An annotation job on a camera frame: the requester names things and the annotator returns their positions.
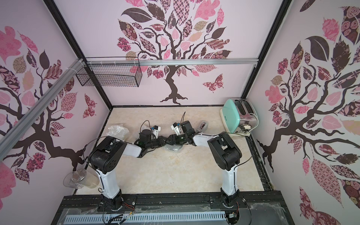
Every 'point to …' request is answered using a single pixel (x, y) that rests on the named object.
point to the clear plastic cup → (88, 178)
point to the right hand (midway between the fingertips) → (169, 140)
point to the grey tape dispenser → (203, 126)
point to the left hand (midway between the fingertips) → (171, 142)
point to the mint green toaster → (239, 116)
